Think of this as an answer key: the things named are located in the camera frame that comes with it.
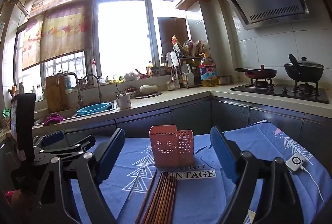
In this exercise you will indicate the brown board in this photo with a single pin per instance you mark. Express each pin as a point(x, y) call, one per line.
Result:
point(172, 31)

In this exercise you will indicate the white cleaver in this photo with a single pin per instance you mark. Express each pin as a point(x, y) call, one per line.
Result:
point(172, 59)

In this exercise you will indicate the steel sink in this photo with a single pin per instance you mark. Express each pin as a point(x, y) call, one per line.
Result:
point(70, 113)

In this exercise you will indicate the small glass jar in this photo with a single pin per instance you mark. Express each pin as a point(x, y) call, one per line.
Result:
point(171, 86)

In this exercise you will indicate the wooden cutting board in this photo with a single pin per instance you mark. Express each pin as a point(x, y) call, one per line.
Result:
point(53, 94)

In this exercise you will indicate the bundle of snack bags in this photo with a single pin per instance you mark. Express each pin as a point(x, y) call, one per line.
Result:
point(195, 47)

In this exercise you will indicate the white bottle with red cap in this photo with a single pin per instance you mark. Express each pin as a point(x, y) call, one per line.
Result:
point(94, 66)

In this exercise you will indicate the blue printed tablecloth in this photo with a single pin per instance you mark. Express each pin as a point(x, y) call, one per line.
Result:
point(197, 195)

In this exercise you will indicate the pink utensil holder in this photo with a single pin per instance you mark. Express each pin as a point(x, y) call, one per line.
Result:
point(163, 146)

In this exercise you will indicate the pink rag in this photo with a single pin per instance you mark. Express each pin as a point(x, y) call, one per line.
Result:
point(53, 119)

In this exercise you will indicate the blue plastic basin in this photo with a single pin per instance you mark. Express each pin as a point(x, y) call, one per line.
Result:
point(93, 108)

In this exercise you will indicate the red yellow packet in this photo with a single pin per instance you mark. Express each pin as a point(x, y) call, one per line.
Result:
point(175, 41)

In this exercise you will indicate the black wok with lid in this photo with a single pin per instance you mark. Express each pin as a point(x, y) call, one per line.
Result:
point(303, 70)

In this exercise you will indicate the dark woven trivet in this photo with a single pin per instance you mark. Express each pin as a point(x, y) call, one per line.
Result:
point(153, 95)

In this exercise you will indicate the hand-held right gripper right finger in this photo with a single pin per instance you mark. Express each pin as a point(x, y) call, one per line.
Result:
point(220, 153)

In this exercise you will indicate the row of spice jars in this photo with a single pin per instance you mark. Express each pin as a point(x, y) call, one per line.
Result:
point(158, 70)

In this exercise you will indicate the yellow cooking oil bottle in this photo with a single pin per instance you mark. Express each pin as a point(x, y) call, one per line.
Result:
point(208, 74)

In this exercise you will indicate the thin grey metal stick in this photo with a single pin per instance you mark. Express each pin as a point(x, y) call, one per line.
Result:
point(134, 184)

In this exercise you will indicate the dark base cabinet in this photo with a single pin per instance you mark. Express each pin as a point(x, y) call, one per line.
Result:
point(228, 115)

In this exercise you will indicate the bunch of wooden chopsticks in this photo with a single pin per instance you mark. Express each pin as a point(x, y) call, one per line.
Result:
point(162, 200)

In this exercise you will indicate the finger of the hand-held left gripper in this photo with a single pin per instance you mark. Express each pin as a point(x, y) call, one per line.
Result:
point(53, 137)
point(75, 147)

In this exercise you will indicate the printed window blind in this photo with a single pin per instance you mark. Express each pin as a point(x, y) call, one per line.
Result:
point(64, 29)

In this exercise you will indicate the angular steel faucet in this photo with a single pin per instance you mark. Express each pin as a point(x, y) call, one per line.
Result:
point(77, 89)

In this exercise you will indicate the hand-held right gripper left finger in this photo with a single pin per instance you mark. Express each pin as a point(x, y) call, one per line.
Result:
point(111, 156)

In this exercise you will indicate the white bag of garlic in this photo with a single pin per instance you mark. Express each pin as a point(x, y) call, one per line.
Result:
point(131, 76)

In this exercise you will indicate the white mug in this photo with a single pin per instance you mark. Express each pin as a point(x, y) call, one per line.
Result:
point(124, 102)

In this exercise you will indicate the grey wall pipe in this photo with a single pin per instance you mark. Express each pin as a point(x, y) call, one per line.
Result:
point(18, 4)

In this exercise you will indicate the black red frying pan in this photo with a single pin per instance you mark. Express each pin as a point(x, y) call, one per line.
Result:
point(259, 73)

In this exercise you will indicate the dark kitchen rack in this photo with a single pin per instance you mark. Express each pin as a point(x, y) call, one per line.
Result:
point(195, 65)

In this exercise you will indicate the white gourd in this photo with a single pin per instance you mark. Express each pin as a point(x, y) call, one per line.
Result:
point(147, 88)

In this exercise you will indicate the blue label bottle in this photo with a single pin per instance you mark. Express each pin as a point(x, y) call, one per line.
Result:
point(68, 83)

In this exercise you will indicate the curved steel faucet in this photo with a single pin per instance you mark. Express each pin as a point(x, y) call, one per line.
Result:
point(98, 89)

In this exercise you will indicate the white plastic jug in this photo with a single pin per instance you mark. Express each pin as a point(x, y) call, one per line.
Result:
point(187, 78)

